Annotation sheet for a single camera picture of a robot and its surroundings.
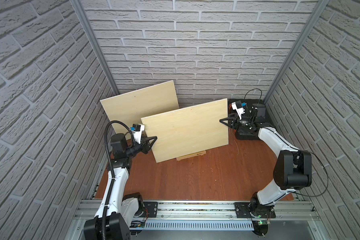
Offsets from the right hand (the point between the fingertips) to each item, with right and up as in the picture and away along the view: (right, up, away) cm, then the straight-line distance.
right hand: (221, 119), depth 81 cm
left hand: (-36, -8, -4) cm, 37 cm away
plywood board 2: (-18, -6, -3) cm, 19 cm away
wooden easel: (-10, -20, +8) cm, 24 cm away
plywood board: (-52, +7, +4) cm, 53 cm away
